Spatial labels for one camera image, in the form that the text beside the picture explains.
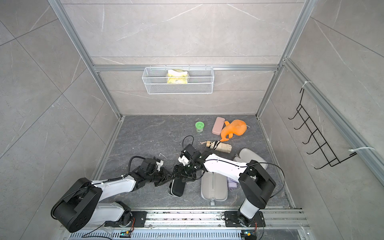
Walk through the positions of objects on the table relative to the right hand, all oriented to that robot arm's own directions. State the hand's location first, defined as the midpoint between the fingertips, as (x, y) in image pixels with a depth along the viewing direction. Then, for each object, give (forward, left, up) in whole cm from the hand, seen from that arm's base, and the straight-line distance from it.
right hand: (177, 179), depth 78 cm
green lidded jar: (+41, -13, -4) cm, 43 cm away
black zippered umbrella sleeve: (-3, 0, -3) cm, 4 cm away
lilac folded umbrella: (0, -31, -8) cm, 32 cm away
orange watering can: (+38, -41, -3) cm, 55 cm away
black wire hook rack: (+11, -66, +22) cm, 71 cm away
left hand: (+5, +2, -5) cm, 8 cm away
